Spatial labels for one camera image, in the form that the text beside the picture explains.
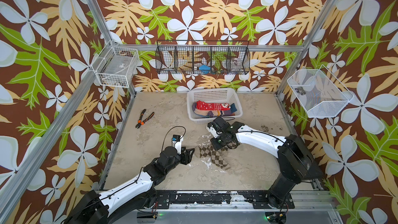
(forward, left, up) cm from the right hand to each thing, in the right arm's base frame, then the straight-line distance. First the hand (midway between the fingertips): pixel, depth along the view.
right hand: (212, 144), depth 88 cm
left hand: (-4, +12, +4) cm, 13 cm away
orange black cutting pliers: (+18, +47, -4) cm, 51 cm away
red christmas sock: (+29, +6, +1) cm, 30 cm away
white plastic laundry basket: (+38, -14, 0) cm, 41 cm away
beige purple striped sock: (+23, -4, -1) cm, 24 cm away
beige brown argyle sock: (-2, +5, -5) cm, 7 cm away
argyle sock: (-9, -3, 0) cm, 9 cm away
